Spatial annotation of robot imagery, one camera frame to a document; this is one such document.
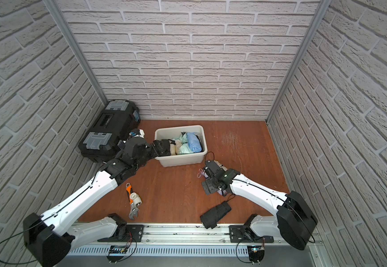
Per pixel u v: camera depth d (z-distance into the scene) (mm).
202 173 918
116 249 726
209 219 761
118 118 971
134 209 800
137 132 661
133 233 731
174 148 1001
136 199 811
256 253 706
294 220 407
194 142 914
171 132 974
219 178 604
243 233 737
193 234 757
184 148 896
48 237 370
